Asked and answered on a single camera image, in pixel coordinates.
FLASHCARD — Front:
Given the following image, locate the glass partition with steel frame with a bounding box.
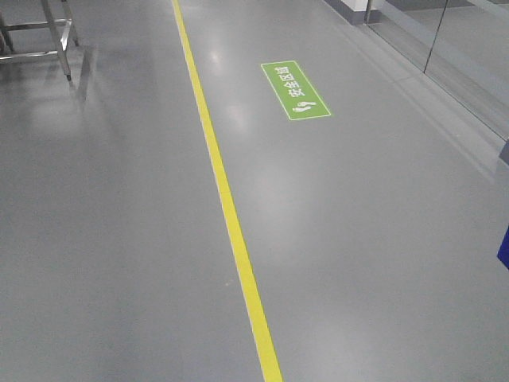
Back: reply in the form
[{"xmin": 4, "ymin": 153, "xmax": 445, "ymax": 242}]
[{"xmin": 324, "ymin": 0, "xmax": 509, "ymax": 166}]

